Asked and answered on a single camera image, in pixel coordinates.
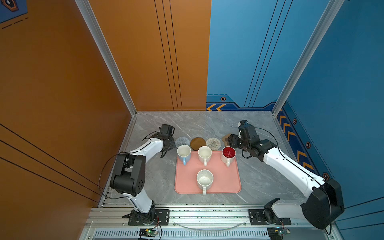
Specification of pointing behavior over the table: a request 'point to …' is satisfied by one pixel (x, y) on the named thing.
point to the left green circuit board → (147, 232)
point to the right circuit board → (275, 233)
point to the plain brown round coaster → (196, 142)
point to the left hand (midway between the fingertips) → (169, 143)
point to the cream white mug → (204, 154)
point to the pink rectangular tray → (226, 179)
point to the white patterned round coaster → (214, 143)
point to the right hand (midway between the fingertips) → (231, 139)
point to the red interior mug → (228, 154)
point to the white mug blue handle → (184, 152)
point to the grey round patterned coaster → (182, 140)
